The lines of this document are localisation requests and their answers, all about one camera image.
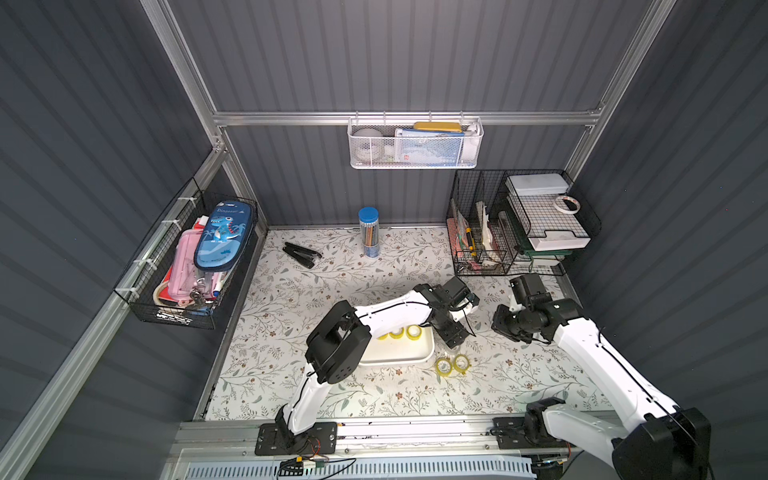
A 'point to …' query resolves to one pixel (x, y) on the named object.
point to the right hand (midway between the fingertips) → (500, 324)
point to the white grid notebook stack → (550, 217)
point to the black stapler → (303, 256)
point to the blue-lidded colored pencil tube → (369, 230)
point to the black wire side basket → (142, 292)
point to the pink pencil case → (184, 276)
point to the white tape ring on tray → (570, 212)
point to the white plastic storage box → (401, 350)
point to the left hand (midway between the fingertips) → (457, 334)
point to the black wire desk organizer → (517, 222)
